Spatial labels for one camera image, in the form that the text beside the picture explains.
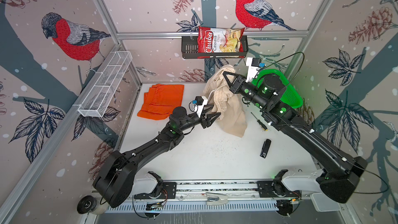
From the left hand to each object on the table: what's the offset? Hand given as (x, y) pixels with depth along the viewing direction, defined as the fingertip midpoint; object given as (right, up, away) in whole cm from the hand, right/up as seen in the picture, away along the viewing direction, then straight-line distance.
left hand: (216, 111), depth 70 cm
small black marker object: (+28, -22, +14) cm, 38 cm away
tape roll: (-52, -37, -9) cm, 65 cm away
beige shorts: (+1, +7, -2) cm, 7 cm away
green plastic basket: (+54, +7, +34) cm, 64 cm away
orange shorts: (-38, +2, +38) cm, 54 cm away
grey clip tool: (-1, -41, 0) cm, 41 cm away
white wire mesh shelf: (-58, +13, +8) cm, 60 cm away
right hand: (0, +14, -10) cm, 18 cm away
